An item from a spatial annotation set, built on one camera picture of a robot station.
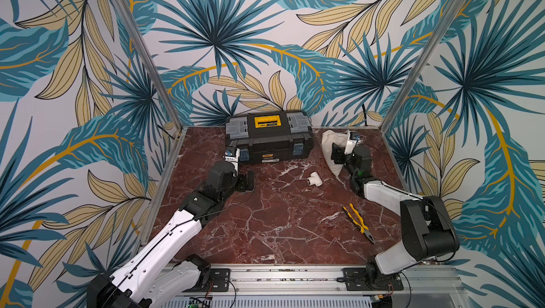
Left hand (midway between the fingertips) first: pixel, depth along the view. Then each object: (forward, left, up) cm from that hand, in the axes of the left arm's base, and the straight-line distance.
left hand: (241, 171), depth 76 cm
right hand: (+16, -34, -3) cm, 38 cm away
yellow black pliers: (-12, -48, -21) cm, 53 cm away
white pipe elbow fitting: (+8, -30, -18) cm, 36 cm away
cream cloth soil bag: (+25, -37, -8) cm, 45 cm away
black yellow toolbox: (+21, -10, -4) cm, 23 cm away
